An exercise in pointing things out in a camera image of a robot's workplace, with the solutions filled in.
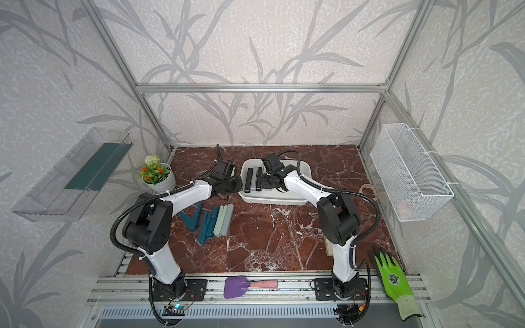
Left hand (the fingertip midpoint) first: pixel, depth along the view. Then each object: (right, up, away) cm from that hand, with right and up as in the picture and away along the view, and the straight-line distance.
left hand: (243, 184), depth 95 cm
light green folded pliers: (-9, -16, -6) cm, 19 cm away
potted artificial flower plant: (-37, +4, -6) cm, 38 cm away
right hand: (+11, +2, -1) cm, 12 cm away
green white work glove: (+60, -34, -21) cm, 72 cm away
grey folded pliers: (-6, -15, -6) cm, 18 cm away
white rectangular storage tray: (+4, -4, +4) cm, 7 cm away
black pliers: (+2, +1, +7) cm, 7 cm away
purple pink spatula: (+1, -35, -22) cm, 42 cm away
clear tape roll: (+64, -2, +7) cm, 64 cm away
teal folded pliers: (-13, -16, -7) cm, 21 cm away
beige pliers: (+37, -25, -13) cm, 47 cm away
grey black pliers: (+7, +3, +7) cm, 10 cm away
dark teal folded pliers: (-16, -18, -7) cm, 25 cm away
